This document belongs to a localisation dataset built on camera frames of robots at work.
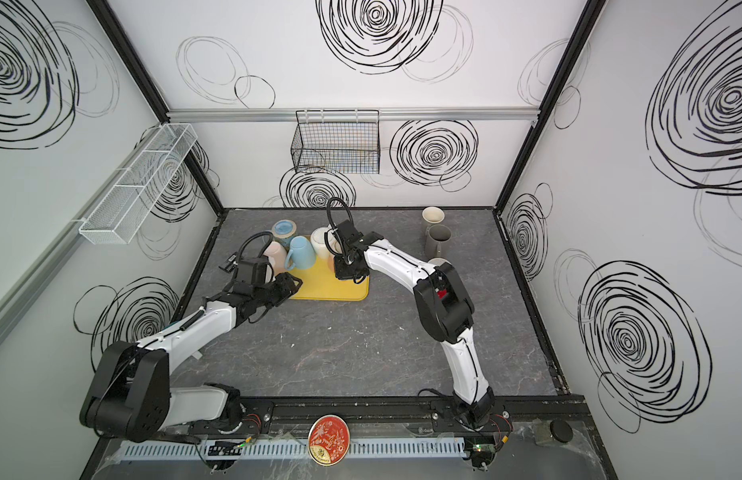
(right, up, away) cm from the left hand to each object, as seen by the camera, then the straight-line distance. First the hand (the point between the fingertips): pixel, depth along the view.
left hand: (301, 282), depth 88 cm
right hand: (+10, +2, +4) cm, 11 cm away
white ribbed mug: (+2, +13, +13) cm, 19 cm away
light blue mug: (-2, +8, +9) cm, 12 cm away
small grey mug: (+43, +22, +20) cm, 53 cm away
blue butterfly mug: (-9, +16, +11) cm, 21 cm away
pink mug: (-10, +8, +6) cm, 14 cm away
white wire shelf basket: (-40, +19, -16) cm, 47 cm away
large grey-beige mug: (+43, +12, +10) cm, 46 cm away
